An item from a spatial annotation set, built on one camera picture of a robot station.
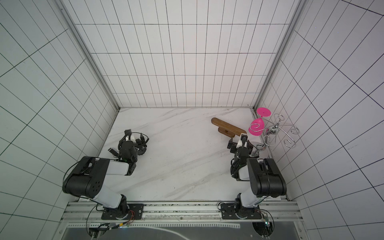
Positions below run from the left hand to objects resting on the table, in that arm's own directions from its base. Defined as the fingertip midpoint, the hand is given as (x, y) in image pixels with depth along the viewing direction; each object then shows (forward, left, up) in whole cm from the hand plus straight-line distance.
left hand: (134, 136), depth 93 cm
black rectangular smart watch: (-8, +13, -6) cm, 17 cm away
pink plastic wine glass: (-6, -71, +19) cm, 74 cm away
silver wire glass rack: (-8, -78, +20) cm, 81 cm away
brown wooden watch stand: (+7, -61, -1) cm, 62 cm away
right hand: (-1, -69, +2) cm, 69 cm away
